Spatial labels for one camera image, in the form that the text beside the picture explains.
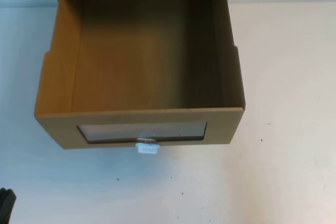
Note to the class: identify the white drawer handle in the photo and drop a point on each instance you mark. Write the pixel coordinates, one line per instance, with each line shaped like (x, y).
(147, 144)

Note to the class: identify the brown cardboard drawer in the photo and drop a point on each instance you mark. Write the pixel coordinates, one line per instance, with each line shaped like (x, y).
(118, 68)

